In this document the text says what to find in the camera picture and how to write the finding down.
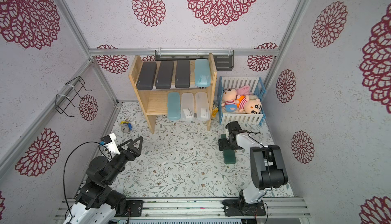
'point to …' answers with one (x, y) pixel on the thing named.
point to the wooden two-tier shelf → (154, 102)
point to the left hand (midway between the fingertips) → (139, 139)
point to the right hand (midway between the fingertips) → (231, 147)
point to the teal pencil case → (173, 106)
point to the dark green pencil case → (229, 155)
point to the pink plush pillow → (244, 90)
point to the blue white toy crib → (258, 90)
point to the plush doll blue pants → (229, 96)
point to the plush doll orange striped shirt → (245, 105)
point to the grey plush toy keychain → (126, 127)
